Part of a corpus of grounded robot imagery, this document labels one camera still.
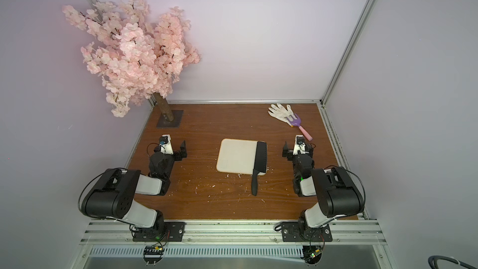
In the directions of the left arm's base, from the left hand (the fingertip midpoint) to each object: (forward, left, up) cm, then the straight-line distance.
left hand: (175, 140), depth 90 cm
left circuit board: (-45, +1, -14) cm, 47 cm away
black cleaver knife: (-7, -43, -11) cm, 44 cm away
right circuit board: (-44, -61, -11) cm, 76 cm away
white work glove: (+27, -58, -10) cm, 64 cm away
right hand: (+1, -62, +1) cm, 62 cm away
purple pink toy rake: (+19, -65, -8) cm, 68 cm away
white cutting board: (-3, -31, -9) cm, 33 cm away
